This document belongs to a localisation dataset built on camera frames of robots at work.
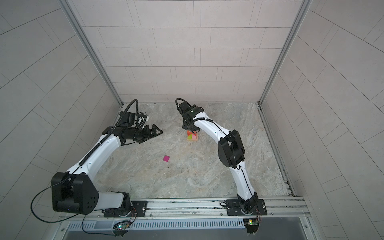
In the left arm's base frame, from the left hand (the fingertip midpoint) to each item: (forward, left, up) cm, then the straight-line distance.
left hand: (160, 131), depth 81 cm
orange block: (+6, -16, -10) cm, 19 cm away
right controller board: (-40, -46, -16) cm, 63 cm away
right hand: (+9, -14, -9) cm, 19 cm away
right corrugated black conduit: (+13, -12, +11) cm, 21 cm away
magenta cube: (-8, -1, -17) cm, 19 cm away
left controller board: (-41, +12, -12) cm, 44 cm away
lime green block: (+5, -15, -15) cm, 22 cm away
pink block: (+5, -18, -14) cm, 23 cm away
